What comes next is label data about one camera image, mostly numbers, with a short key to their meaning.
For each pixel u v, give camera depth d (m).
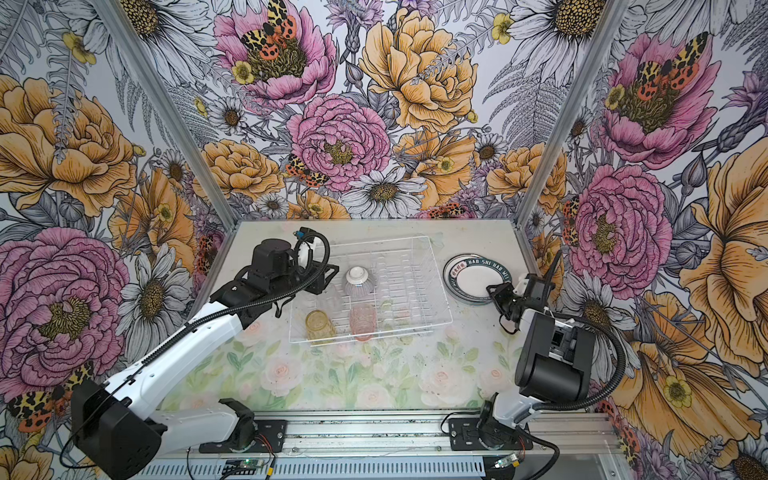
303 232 0.67
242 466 0.71
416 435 0.76
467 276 1.03
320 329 0.81
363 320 0.92
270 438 0.74
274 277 0.58
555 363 0.47
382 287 0.99
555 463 0.66
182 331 0.47
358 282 0.97
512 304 0.81
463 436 0.74
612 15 0.72
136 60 0.78
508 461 0.72
